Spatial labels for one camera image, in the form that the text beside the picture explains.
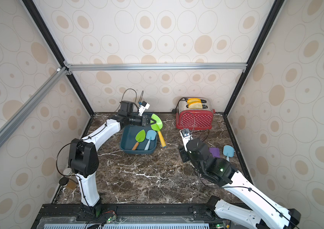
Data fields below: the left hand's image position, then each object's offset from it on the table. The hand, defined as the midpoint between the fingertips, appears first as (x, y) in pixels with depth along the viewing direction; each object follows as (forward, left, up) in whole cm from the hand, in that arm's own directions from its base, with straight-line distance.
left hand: (157, 120), depth 83 cm
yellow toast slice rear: (+23, -22, -4) cm, 33 cm away
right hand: (-19, -13, +4) cm, 23 cm away
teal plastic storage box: (+1, +22, -24) cm, 33 cm away
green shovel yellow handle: (-2, 0, -4) cm, 4 cm away
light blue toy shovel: (+7, +6, -23) cm, 25 cm away
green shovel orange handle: (+4, +13, -23) cm, 27 cm away
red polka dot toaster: (+13, -26, -7) cm, 30 cm away
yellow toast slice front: (+18, -26, -4) cm, 32 cm away
